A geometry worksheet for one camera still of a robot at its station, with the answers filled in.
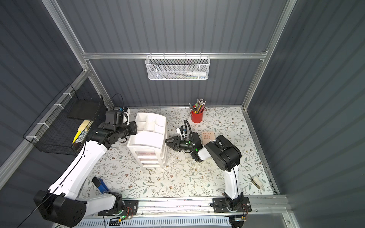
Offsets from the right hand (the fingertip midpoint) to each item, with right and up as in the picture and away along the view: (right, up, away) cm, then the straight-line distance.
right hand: (167, 143), depth 84 cm
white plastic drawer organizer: (-8, +2, -8) cm, 12 cm away
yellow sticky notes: (-44, +9, -11) cm, 46 cm away
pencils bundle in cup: (+20, +23, +19) cm, 36 cm away
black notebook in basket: (-46, +20, -3) cm, 51 cm away
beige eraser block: (+51, -21, -5) cm, 55 cm away
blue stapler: (-36, -22, -6) cm, 42 cm away
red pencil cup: (+20, +16, +28) cm, 38 cm away
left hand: (-15, +11, -7) cm, 20 cm away
